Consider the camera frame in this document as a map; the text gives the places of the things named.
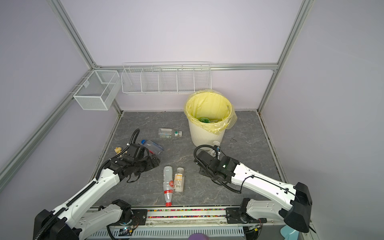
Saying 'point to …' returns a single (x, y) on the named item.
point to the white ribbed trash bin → (199, 136)
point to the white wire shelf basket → (167, 77)
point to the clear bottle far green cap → (168, 133)
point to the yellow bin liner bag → (213, 104)
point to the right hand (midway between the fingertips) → (204, 169)
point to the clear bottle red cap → (168, 185)
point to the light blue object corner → (289, 233)
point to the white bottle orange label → (179, 180)
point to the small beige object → (118, 150)
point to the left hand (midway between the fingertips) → (153, 165)
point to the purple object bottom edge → (198, 236)
